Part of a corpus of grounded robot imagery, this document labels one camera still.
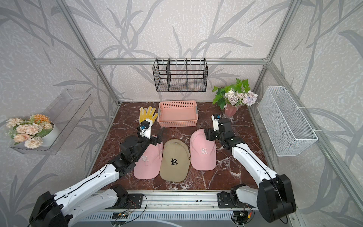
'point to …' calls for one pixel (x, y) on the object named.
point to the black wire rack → (180, 75)
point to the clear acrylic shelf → (67, 112)
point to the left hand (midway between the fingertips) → (157, 125)
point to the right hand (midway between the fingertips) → (208, 128)
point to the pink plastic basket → (177, 114)
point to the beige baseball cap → (176, 161)
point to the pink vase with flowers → (230, 98)
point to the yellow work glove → (145, 113)
